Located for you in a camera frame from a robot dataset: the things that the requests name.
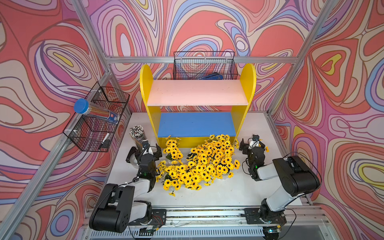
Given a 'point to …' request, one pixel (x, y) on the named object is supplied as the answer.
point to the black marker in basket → (103, 141)
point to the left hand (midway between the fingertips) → (149, 146)
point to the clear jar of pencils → (136, 132)
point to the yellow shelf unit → (192, 111)
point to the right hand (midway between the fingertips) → (250, 142)
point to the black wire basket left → (86, 132)
